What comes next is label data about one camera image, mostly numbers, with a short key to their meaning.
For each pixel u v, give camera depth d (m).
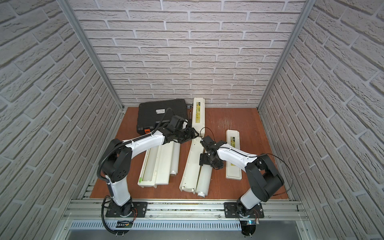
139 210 0.73
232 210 0.74
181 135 0.78
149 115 1.16
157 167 0.82
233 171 0.85
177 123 0.71
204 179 0.79
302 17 0.73
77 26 0.76
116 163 0.49
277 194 0.46
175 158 0.87
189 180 0.84
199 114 1.05
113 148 0.49
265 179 0.44
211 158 0.73
